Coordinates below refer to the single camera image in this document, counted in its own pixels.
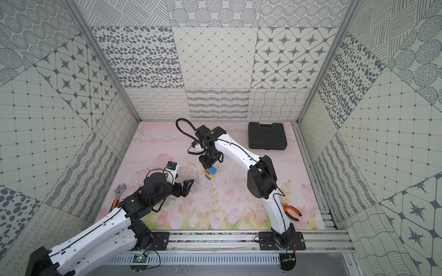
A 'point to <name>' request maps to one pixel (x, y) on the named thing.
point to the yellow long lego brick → (210, 175)
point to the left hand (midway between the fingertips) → (188, 179)
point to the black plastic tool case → (266, 136)
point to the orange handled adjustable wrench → (118, 191)
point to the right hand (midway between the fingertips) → (211, 164)
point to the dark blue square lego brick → (208, 177)
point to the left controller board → (139, 258)
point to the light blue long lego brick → (211, 170)
